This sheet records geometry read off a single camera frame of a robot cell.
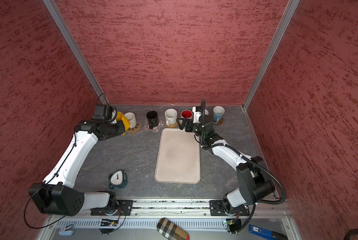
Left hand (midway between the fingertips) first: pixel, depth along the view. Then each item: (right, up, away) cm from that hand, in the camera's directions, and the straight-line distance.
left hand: (123, 132), depth 79 cm
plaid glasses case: (+27, -44, -13) cm, 53 cm away
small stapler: (-21, -45, -12) cm, 51 cm away
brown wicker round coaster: (+24, +2, +28) cm, 37 cm away
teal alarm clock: (-3, -26, +1) cm, 26 cm away
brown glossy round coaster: (+61, +6, +29) cm, 68 cm away
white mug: (+24, +10, +29) cm, 39 cm away
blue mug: (+58, +13, +27) cm, 65 cm away
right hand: (+31, +5, +5) cm, 32 cm away
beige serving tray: (+30, -17, +13) cm, 37 cm away
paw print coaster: (-2, -1, +26) cm, 26 cm away
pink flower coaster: (+12, 0, +27) cm, 30 cm away
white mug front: (-3, +8, +21) cm, 22 cm away
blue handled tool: (+71, -45, -14) cm, 85 cm away
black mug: (+12, +7, +23) cm, 27 cm away
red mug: (+35, +11, +27) cm, 46 cm away
